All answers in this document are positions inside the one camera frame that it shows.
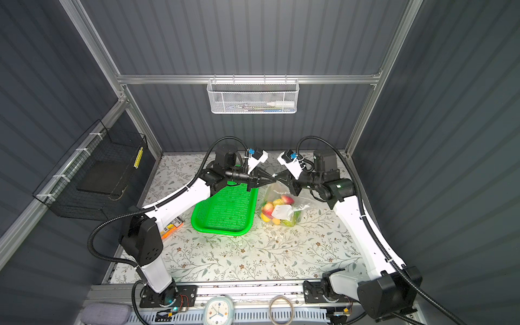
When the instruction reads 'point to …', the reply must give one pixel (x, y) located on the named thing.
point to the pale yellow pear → (278, 202)
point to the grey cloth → (103, 313)
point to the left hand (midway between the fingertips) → (275, 178)
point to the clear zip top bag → (280, 206)
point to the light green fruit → (288, 223)
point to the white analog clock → (219, 310)
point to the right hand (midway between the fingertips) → (282, 176)
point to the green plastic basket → (230, 210)
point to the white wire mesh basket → (253, 95)
